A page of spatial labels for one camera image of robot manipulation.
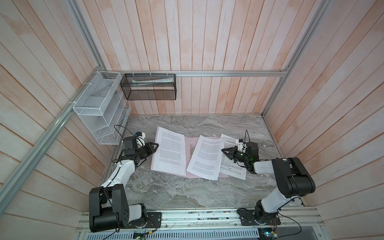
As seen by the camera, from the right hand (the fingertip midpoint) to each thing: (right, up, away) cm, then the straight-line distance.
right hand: (221, 149), depth 92 cm
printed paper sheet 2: (-9, -7, +3) cm, 12 cm away
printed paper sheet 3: (+4, -11, 0) cm, 12 cm away
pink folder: (-17, +5, +13) cm, 22 cm away
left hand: (-39, +2, -5) cm, 40 cm away
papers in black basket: (-52, +42, -2) cm, 67 cm away
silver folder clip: (-19, -1, +6) cm, 20 cm away
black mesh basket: (-50, +44, +15) cm, 68 cm away
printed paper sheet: (-33, -4, -2) cm, 33 cm away
